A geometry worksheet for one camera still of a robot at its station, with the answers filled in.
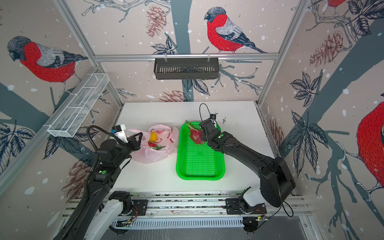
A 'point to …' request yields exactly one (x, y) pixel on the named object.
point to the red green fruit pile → (153, 145)
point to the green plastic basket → (197, 162)
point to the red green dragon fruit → (195, 133)
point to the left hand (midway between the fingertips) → (144, 130)
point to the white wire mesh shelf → (69, 119)
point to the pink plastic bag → (166, 137)
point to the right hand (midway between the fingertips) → (207, 130)
